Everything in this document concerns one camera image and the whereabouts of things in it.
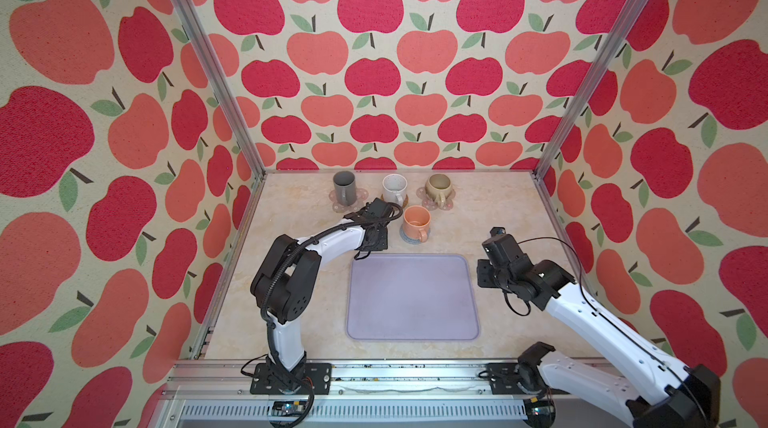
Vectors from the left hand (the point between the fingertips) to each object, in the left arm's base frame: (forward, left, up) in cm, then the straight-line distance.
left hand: (383, 244), depth 95 cm
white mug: (+21, -4, +4) cm, 22 cm away
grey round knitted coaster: (+3, -9, -3) cm, 10 cm away
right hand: (-14, -29, +9) cm, 34 cm away
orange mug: (+9, -12, 0) cm, 15 cm away
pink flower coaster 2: (+19, -18, -2) cm, 27 cm away
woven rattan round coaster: (+21, -9, -3) cm, 23 cm away
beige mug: (+21, -20, +5) cm, 29 cm away
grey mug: (+19, +13, +7) cm, 24 cm away
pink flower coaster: (+25, +8, -4) cm, 27 cm away
